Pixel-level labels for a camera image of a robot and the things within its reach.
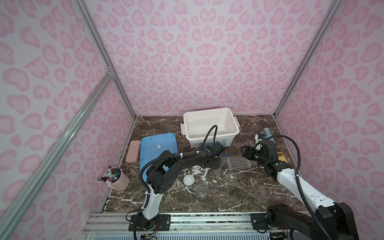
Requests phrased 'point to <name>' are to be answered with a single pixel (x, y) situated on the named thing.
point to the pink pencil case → (132, 155)
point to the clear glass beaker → (201, 190)
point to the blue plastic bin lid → (152, 146)
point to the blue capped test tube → (222, 165)
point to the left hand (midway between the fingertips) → (216, 162)
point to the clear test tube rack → (238, 163)
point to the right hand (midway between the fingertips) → (246, 147)
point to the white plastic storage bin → (197, 125)
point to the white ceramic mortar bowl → (188, 180)
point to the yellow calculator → (282, 158)
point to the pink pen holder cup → (115, 176)
